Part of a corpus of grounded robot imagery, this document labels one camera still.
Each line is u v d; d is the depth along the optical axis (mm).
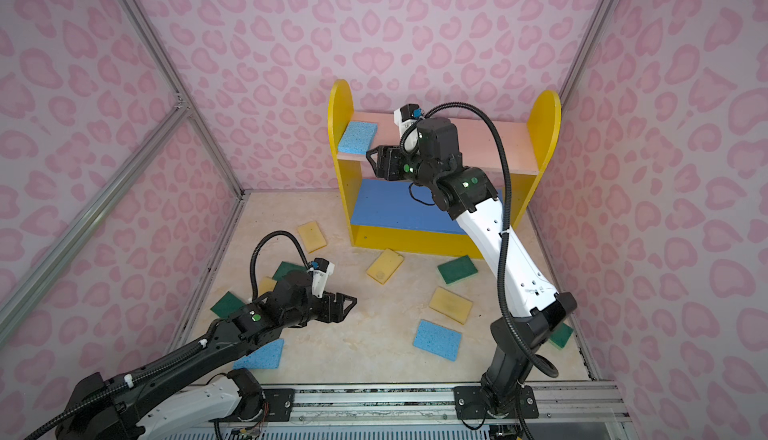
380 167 581
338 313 691
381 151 571
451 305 893
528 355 374
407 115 560
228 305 906
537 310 419
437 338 827
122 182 704
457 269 965
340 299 701
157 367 457
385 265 979
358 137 750
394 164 573
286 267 967
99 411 396
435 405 748
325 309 681
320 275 713
